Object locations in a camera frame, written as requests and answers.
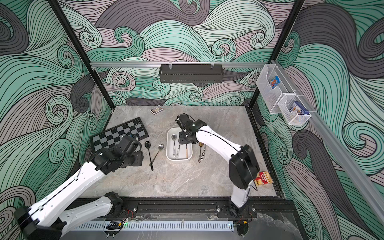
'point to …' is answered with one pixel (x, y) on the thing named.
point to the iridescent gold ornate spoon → (201, 144)
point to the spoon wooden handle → (186, 152)
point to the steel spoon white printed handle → (174, 137)
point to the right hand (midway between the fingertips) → (187, 138)
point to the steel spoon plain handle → (160, 147)
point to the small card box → (156, 109)
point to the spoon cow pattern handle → (202, 155)
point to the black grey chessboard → (112, 136)
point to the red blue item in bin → (273, 82)
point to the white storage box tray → (181, 156)
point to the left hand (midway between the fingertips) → (139, 156)
